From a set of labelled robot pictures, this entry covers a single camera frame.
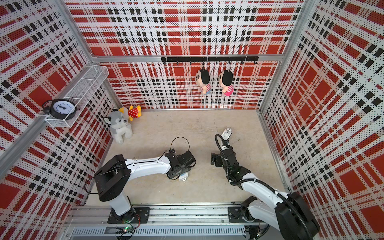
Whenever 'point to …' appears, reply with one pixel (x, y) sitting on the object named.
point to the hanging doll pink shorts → (225, 80)
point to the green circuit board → (128, 229)
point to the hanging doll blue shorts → (202, 79)
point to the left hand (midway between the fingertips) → (184, 168)
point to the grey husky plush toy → (119, 127)
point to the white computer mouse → (226, 133)
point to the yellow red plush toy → (134, 112)
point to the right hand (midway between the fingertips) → (220, 153)
